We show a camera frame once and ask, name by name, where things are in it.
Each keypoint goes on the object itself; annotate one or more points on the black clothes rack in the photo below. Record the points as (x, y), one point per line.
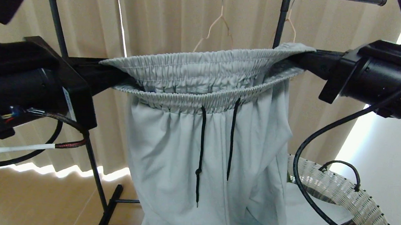
(57, 21)

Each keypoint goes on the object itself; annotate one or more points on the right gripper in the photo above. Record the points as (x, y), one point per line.
(372, 78)

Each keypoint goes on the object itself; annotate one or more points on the pale grey shorts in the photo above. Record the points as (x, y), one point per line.
(183, 153)

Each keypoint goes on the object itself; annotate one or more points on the pink clothes hanger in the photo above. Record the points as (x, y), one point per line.
(222, 11)
(291, 21)

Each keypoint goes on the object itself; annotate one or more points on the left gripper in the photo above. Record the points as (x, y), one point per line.
(29, 90)

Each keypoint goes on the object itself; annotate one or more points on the white laundry basket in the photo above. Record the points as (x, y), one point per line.
(366, 216)

